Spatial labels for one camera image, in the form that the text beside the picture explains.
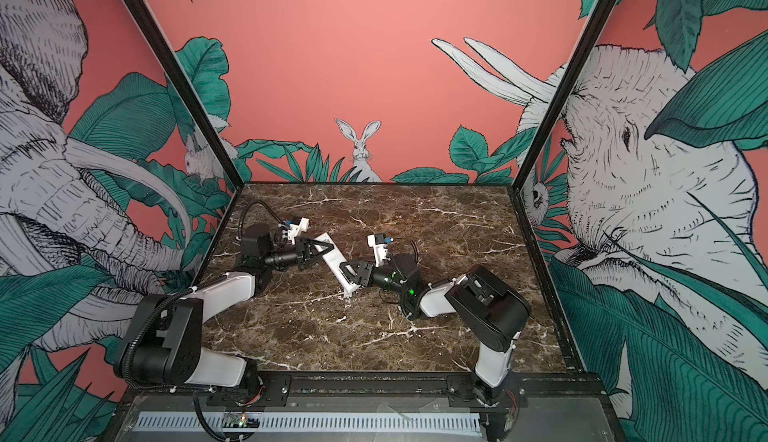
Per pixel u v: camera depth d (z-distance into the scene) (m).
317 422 0.70
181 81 0.89
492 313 0.49
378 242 0.78
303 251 0.75
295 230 0.81
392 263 0.67
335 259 0.80
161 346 0.43
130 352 0.40
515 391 0.74
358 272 0.76
